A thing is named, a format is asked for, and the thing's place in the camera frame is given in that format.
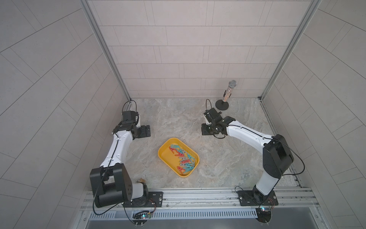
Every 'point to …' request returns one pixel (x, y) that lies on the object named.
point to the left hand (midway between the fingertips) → (143, 129)
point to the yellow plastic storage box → (178, 157)
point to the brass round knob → (142, 181)
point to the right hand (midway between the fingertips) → (201, 130)
